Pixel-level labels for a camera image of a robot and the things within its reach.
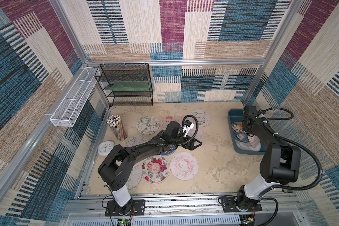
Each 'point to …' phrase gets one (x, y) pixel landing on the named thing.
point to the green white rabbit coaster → (246, 146)
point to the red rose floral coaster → (156, 169)
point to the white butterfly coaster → (135, 177)
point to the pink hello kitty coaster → (184, 166)
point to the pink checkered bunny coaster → (165, 119)
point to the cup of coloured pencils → (115, 123)
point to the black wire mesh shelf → (125, 83)
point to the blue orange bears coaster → (237, 128)
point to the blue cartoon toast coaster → (171, 151)
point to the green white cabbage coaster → (148, 125)
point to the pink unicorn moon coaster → (199, 135)
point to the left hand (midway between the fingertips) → (198, 142)
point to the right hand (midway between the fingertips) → (257, 132)
